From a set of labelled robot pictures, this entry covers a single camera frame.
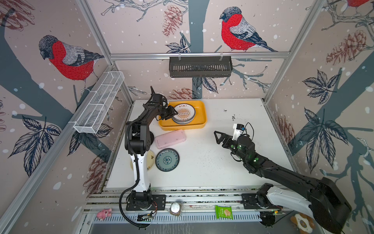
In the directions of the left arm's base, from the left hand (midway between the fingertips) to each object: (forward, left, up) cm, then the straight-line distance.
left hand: (175, 112), depth 100 cm
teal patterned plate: (-29, +4, -10) cm, 31 cm away
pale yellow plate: (-29, +15, -11) cm, 34 cm away
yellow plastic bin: (-2, -17, -8) cm, 19 cm away
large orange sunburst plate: (+7, -7, -7) cm, 12 cm away
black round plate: (-14, +16, -9) cm, 23 cm away
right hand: (-23, -26, +7) cm, 35 cm away
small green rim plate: (-4, -6, -6) cm, 9 cm away
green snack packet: (-57, -26, -9) cm, 63 cm away
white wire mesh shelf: (-19, +39, +20) cm, 48 cm away
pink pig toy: (-57, +32, -8) cm, 66 cm away
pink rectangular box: (-17, +4, -7) cm, 19 cm away
